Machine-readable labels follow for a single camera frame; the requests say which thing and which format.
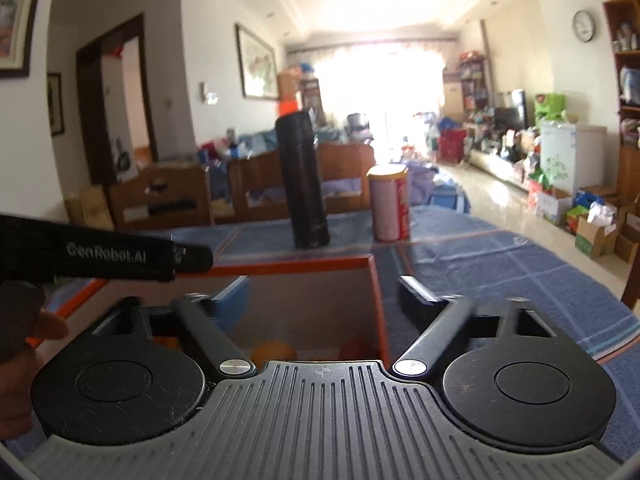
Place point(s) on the orange tangerine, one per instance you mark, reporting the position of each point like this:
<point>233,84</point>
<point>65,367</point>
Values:
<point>273,350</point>

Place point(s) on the pink cylindrical canister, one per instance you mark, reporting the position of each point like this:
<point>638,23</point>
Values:
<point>389,195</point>

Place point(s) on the wooden chair right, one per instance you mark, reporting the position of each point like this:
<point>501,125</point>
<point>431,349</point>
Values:
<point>631,291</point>

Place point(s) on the person's left hand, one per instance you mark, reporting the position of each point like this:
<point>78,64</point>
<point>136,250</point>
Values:
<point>22,316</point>

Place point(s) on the wooden chair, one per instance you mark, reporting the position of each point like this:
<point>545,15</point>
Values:
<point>162,198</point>
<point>270,186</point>
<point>631,291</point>

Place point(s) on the dark brown door frame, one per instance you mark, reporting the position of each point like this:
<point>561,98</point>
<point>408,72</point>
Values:
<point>114,104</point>

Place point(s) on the round wall clock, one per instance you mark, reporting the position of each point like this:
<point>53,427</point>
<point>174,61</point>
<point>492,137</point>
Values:
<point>584,26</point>

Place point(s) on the wooden bookshelf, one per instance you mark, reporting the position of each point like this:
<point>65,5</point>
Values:
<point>622,17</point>

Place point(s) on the blue plaid tablecloth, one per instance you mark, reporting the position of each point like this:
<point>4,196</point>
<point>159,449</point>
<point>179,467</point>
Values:
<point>543,383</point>

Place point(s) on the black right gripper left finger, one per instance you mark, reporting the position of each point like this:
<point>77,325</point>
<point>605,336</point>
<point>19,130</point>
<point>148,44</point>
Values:
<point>208,320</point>

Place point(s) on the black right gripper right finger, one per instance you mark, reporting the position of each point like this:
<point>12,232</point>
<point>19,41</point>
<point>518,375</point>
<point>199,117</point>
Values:
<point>440,321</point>

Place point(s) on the framed picture near left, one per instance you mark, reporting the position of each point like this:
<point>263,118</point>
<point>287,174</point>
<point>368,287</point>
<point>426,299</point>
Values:
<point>17,21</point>

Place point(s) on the wooden chair middle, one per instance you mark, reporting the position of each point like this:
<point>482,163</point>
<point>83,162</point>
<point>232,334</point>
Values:
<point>270,186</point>

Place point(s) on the wooden chair left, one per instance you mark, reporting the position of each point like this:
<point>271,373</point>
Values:
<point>162,198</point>

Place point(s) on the white small fridge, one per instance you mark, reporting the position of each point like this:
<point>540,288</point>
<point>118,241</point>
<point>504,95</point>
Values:
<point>572,156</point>

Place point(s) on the orange cardboard box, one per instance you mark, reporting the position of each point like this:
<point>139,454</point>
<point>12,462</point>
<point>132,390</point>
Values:
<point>314,305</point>

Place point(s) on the black thermos bottle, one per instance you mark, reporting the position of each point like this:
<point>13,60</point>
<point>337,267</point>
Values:
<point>301,179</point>

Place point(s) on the framed painting far wall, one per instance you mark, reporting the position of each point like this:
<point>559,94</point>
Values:
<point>258,65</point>

